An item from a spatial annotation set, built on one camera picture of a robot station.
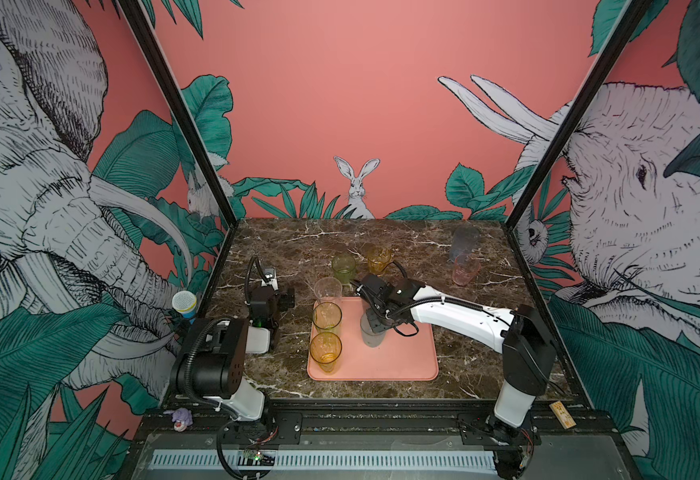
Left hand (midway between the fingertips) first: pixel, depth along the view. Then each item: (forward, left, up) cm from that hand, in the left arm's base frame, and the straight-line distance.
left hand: (271, 279), depth 93 cm
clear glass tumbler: (-1, -17, -6) cm, 18 cm away
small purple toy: (-38, +17, -4) cm, 42 cm away
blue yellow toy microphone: (-17, +15, +16) cm, 27 cm away
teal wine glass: (-21, -30, +1) cm, 37 cm away
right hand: (-16, -32, +2) cm, 35 cm away
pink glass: (+7, -67, -8) cm, 68 cm away
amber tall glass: (-24, -18, +2) cm, 30 cm away
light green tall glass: (-15, -18, +2) cm, 24 cm away
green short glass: (+8, -23, -7) cm, 25 cm away
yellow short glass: (+16, -36, -11) cm, 41 cm away
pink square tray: (-23, -40, -9) cm, 47 cm away
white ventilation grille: (-47, -19, -8) cm, 52 cm away
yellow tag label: (-40, -80, -7) cm, 90 cm away
